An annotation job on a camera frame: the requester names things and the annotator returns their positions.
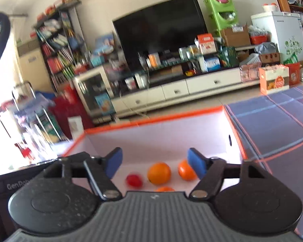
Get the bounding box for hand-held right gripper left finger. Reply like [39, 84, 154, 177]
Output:
[43, 147, 123, 201]

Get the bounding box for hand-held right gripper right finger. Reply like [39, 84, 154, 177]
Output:
[187, 147, 263, 202]

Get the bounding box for red tomato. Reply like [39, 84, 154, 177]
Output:
[126, 174, 143, 187]

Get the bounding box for large orange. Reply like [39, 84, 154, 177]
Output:
[147, 163, 171, 184]

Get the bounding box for orange cardboard box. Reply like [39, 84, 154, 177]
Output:
[63, 106, 248, 194]

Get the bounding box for red cabinet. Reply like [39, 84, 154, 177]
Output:
[53, 86, 94, 131]

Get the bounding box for white TV stand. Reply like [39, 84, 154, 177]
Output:
[73, 45, 258, 118]

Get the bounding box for blue plaid tablecloth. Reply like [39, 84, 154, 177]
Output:
[223, 86, 303, 240]

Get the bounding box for blue white medicine box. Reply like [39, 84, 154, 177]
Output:
[204, 57, 221, 71]

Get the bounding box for white plastic crate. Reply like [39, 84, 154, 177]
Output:
[240, 54, 262, 82]

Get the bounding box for green plastic bag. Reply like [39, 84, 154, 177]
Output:
[218, 46, 239, 67]

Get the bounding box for orange white gift carton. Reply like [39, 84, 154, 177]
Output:
[259, 65, 290, 95]

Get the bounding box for orange white medicine box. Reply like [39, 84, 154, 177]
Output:
[194, 34, 217, 54]

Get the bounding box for dark bookshelf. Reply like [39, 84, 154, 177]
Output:
[34, 1, 87, 91]

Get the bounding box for dark printed carton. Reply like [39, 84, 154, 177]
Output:
[261, 52, 281, 65]

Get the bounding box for orange paper bag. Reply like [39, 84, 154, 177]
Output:
[285, 63, 301, 85]

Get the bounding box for brown cardboard box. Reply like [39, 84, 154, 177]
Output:
[221, 25, 251, 46]

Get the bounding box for red plastic basin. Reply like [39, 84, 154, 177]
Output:
[250, 35, 268, 44]

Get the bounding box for black television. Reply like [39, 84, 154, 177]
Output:
[112, 0, 209, 65]

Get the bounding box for white chest freezer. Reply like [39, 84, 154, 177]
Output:
[251, 10, 303, 63]

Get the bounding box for green stacking bins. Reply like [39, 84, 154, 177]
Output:
[204, 0, 236, 37]

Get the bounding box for white bowl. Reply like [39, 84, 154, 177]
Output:
[262, 3, 279, 12]

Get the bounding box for metal wire rack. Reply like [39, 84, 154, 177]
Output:
[11, 81, 66, 154]

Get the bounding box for black cable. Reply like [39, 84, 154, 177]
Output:
[0, 11, 11, 76]

